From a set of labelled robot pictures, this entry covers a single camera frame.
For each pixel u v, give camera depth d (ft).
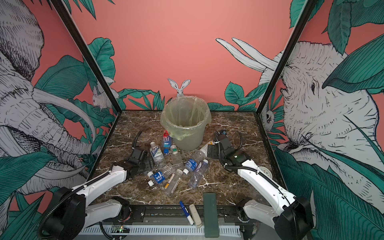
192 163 2.82
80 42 2.66
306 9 2.30
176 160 3.06
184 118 3.35
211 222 2.31
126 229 2.35
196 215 2.32
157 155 2.96
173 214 2.46
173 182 2.74
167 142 3.14
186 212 2.40
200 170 2.83
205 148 3.01
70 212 1.31
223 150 1.92
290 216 1.25
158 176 2.66
